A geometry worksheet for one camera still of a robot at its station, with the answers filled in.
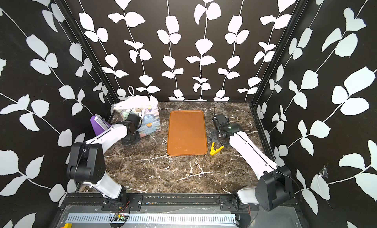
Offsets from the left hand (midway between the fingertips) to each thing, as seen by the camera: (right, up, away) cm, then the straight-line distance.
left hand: (135, 139), depth 92 cm
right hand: (+51, +3, -8) cm, 52 cm away
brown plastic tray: (+33, +2, +11) cm, 35 cm away
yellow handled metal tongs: (+50, -8, -1) cm, 50 cm away
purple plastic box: (-21, +9, -3) cm, 23 cm away
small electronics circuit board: (0, -35, -21) cm, 40 cm away
